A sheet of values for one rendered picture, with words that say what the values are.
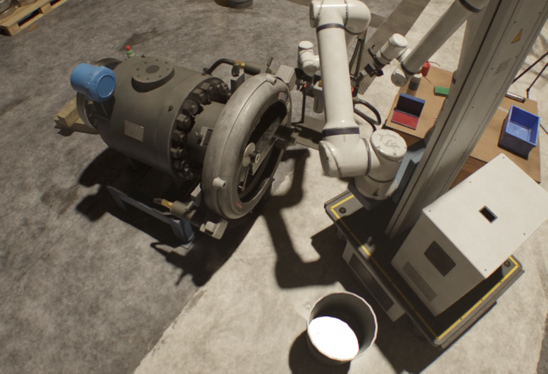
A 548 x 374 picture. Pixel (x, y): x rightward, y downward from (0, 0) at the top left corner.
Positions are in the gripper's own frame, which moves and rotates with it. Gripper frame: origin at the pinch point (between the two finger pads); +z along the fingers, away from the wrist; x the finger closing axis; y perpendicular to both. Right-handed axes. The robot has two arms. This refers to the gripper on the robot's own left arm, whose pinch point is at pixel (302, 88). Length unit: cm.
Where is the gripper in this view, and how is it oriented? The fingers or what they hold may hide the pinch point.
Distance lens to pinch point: 237.4
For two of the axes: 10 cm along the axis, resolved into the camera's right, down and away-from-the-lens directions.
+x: -9.0, -3.5, 2.7
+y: 4.4, -7.0, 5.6
